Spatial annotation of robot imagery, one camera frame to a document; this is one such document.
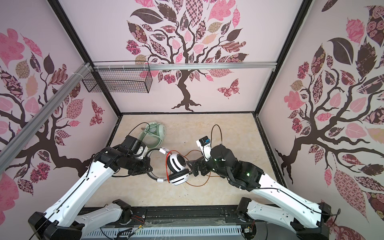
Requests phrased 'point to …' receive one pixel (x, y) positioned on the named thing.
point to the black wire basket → (121, 81)
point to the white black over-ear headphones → (176, 164)
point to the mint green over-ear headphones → (153, 135)
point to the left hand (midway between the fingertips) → (150, 172)
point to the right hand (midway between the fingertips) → (194, 156)
